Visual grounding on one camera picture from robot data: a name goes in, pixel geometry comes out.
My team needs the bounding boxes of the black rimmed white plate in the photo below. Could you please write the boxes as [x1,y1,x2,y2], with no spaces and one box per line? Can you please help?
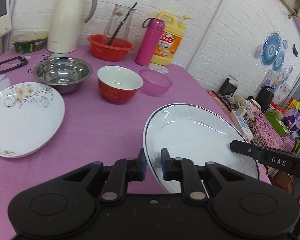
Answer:
[143,103,260,193]

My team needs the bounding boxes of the red ceramic bowl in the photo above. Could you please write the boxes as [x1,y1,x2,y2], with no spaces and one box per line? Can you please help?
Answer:
[97,66,143,103]

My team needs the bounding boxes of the purple plastic bowl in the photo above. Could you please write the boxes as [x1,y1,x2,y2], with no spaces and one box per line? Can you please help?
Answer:
[139,69,172,97]

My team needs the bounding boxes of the stainless steel bowl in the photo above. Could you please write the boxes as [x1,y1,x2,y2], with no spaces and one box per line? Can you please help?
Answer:
[33,57,93,94]

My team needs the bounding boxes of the floral white plate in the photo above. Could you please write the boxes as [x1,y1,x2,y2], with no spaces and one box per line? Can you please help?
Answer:
[0,82,65,158]

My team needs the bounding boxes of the person's right hand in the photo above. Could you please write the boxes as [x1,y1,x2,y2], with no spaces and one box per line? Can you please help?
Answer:
[270,171,300,205]

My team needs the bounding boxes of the green box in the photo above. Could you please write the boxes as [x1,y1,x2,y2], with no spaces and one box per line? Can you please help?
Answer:
[265,112,290,137]

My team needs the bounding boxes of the patterned side table cloth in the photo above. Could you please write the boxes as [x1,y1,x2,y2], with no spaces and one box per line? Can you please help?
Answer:
[208,91,294,151]

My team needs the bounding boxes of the white power strip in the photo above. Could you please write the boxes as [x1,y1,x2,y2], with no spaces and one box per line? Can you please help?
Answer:
[230,111,254,143]

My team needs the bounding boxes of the purple floral tablecloth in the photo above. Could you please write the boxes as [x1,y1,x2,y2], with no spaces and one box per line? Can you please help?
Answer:
[0,42,272,240]

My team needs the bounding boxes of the black kettle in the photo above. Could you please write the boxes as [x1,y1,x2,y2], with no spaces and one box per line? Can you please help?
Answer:
[255,86,274,113]

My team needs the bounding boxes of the black small box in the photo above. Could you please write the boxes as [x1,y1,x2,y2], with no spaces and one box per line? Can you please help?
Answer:
[218,77,237,96]

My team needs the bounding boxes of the red plastic basket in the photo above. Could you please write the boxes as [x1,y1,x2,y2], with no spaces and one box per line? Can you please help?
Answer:
[88,34,134,61]

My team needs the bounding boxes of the pink thermos bottle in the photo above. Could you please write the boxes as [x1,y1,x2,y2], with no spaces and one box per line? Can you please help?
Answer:
[135,18,165,66]

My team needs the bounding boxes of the yellow detergent bottle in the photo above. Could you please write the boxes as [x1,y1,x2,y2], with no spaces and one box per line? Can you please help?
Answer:
[151,12,193,66]

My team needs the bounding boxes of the black straw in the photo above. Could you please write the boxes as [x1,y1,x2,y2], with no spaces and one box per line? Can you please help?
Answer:
[105,2,138,47]

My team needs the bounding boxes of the cream thermos jug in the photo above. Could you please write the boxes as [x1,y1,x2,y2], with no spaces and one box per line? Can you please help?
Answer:
[47,0,97,54]

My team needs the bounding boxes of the green instant noodle bowl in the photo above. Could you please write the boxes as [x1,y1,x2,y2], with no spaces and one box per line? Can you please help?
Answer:
[11,31,48,54]

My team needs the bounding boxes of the blue wall decoration plates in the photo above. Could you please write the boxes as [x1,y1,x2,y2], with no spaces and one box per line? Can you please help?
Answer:
[255,33,288,72]

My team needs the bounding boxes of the black rectangular frame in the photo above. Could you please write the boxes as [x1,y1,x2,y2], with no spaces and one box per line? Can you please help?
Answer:
[0,56,29,75]

